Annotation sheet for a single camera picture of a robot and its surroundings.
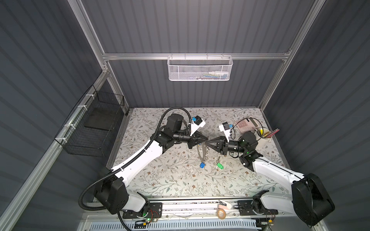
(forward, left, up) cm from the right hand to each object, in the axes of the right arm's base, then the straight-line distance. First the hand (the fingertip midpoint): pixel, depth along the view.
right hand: (208, 146), depth 70 cm
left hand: (+3, 0, +2) cm, 4 cm away
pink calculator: (+34, -35, -27) cm, 56 cm away
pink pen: (+17, -42, -15) cm, 48 cm away
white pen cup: (+17, -39, -18) cm, 46 cm away
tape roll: (-25, -7, -25) cm, 36 cm away
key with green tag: (+2, -9, -25) cm, 27 cm away
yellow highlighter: (+20, -38, -16) cm, 46 cm away
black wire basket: (+7, +60, +5) cm, 61 cm away
